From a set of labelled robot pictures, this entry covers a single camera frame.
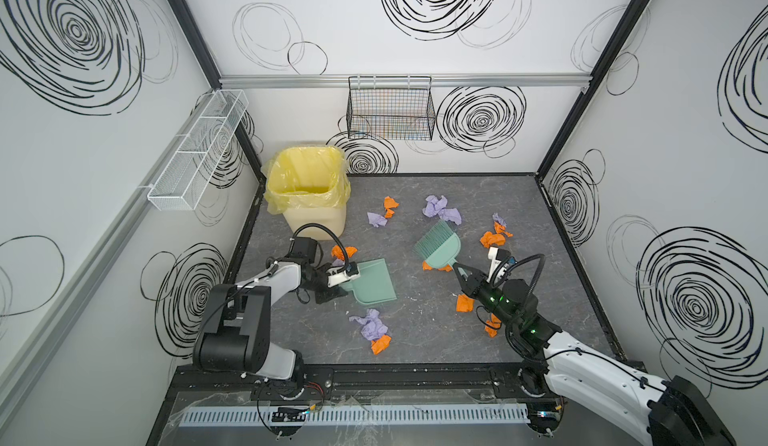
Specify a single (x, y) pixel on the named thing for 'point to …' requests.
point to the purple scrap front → (372, 328)
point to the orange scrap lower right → (493, 325)
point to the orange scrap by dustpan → (350, 251)
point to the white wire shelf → (180, 185)
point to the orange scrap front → (380, 345)
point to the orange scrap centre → (426, 267)
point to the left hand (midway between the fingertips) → (342, 282)
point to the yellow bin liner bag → (305, 177)
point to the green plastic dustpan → (374, 285)
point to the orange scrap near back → (390, 203)
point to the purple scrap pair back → (437, 206)
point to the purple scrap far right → (499, 219)
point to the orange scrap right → (496, 239)
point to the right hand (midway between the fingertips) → (449, 270)
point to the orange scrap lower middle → (464, 304)
